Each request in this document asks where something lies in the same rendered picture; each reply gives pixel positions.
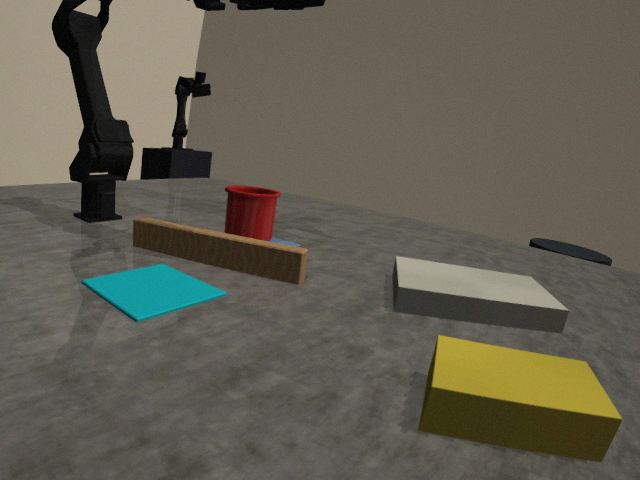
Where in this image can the red cup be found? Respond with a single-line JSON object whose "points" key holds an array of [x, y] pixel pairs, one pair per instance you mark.
{"points": [[250, 212]]}

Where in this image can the brown wooden bar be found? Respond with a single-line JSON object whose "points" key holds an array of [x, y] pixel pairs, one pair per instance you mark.
{"points": [[266, 259]]}

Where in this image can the yellow rectangular block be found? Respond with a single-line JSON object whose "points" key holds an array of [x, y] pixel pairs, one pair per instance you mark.
{"points": [[517, 399]]}

